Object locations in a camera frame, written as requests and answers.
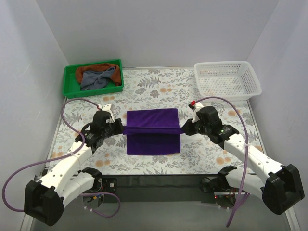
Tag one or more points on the floral table mat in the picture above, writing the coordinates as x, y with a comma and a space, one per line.
144, 89

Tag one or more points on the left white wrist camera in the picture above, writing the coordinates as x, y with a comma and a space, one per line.
107, 108

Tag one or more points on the orange brown towel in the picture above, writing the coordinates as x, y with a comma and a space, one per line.
115, 78

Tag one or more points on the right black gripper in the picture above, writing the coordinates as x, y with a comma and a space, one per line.
189, 126

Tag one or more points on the aluminium frame rail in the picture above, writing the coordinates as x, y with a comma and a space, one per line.
168, 203

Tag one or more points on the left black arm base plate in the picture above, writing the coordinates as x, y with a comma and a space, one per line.
103, 185

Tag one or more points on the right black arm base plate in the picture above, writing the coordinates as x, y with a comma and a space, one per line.
217, 185

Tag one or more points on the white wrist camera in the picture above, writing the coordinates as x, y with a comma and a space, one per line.
195, 106
107, 108

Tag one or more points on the white plastic basket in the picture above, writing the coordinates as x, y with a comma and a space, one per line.
231, 80

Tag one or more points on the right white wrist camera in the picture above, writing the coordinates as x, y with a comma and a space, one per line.
195, 106

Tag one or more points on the green plastic tray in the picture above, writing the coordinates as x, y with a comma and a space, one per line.
71, 87

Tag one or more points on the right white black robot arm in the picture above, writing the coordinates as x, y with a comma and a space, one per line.
278, 186

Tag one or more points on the grey blue towel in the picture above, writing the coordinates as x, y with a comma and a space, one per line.
92, 80

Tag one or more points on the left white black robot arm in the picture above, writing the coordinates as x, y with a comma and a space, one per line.
46, 199

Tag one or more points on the purple towel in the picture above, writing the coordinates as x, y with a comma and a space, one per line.
153, 132

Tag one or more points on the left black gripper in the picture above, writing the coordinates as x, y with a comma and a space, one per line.
118, 126

